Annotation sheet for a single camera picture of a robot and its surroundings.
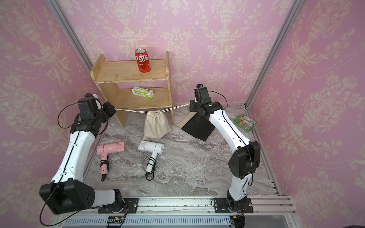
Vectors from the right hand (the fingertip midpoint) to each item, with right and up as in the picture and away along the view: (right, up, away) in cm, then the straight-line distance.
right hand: (195, 102), depth 85 cm
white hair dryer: (-25, -28, +5) cm, 38 cm away
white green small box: (-30, +7, +9) cm, 32 cm away
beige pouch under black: (-5, -10, +28) cm, 30 cm away
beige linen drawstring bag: (-24, -14, +3) cm, 28 cm away
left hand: (-44, -2, -7) cm, 45 cm away
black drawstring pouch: (+5, -15, +22) cm, 27 cm away
